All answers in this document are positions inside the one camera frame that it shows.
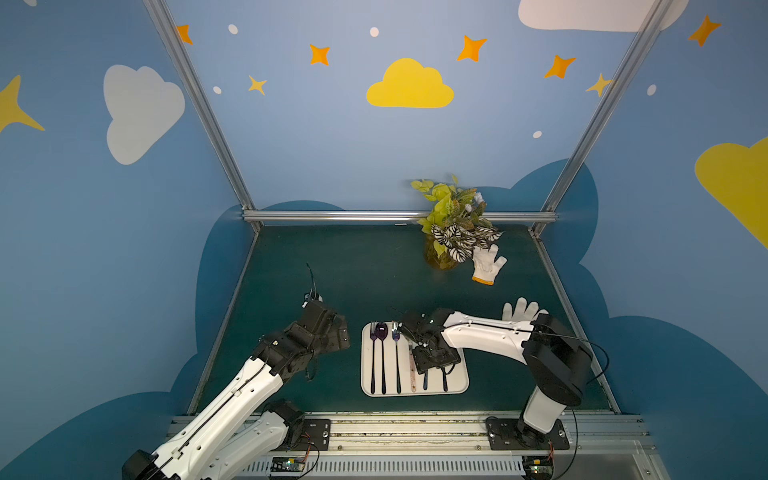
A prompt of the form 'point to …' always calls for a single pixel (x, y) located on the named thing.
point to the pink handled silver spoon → (412, 369)
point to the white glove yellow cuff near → (521, 312)
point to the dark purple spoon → (445, 384)
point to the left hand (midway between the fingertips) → (331, 328)
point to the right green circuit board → (538, 467)
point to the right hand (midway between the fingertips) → (434, 361)
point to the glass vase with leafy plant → (455, 226)
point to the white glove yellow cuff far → (485, 265)
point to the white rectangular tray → (458, 380)
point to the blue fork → (425, 380)
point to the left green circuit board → (288, 464)
